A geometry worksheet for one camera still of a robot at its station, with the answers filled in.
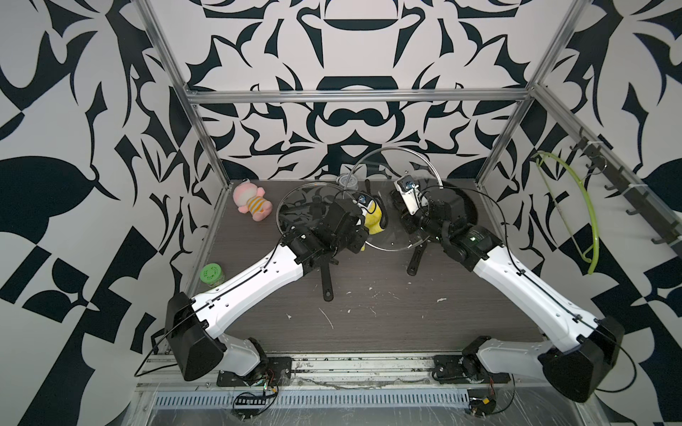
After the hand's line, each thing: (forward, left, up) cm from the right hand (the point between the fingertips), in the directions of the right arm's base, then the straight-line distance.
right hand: (401, 194), depth 74 cm
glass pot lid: (+42, +1, -30) cm, 51 cm away
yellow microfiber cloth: (-7, +8, -1) cm, 11 cm away
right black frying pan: (+11, -31, -24) cm, 41 cm away
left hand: (-5, +13, -4) cm, 14 cm away
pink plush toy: (+20, +52, -24) cm, 61 cm away
